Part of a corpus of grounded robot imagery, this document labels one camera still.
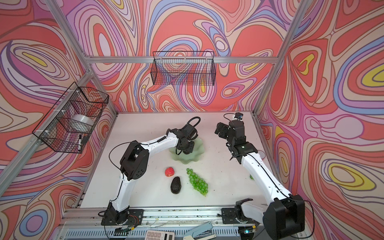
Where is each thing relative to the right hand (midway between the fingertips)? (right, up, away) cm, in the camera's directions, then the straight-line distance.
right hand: (225, 129), depth 81 cm
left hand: (-19, -12, +15) cm, 27 cm away
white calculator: (-33, -48, -14) cm, 60 cm away
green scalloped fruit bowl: (-17, -17, +12) cm, 27 cm away
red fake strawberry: (-31, -24, +3) cm, 40 cm away
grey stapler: (-14, -47, -14) cm, 51 cm away
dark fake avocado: (-27, -30, -3) cm, 40 cm away
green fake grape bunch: (-15, -29, -1) cm, 33 cm away
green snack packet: (+10, -22, -13) cm, 28 cm away
